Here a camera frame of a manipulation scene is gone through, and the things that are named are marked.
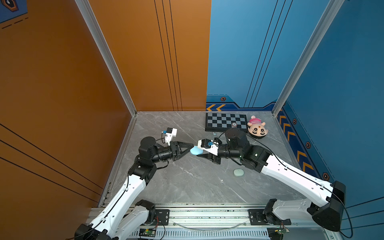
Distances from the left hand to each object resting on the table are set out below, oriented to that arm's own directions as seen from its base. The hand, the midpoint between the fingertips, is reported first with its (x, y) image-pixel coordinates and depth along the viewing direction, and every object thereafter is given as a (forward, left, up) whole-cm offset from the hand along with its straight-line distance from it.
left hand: (193, 147), depth 65 cm
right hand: (+1, -2, -2) cm, 3 cm away
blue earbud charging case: (-1, -1, 0) cm, 2 cm away
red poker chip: (+36, -29, -26) cm, 53 cm away
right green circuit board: (-27, -42, -30) cm, 58 cm away
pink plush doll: (+29, -41, -21) cm, 55 cm away
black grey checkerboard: (+38, -19, -25) cm, 49 cm away
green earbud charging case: (0, -26, -27) cm, 37 cm away
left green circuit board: (-28, +21, -32) cm, 48 cm away
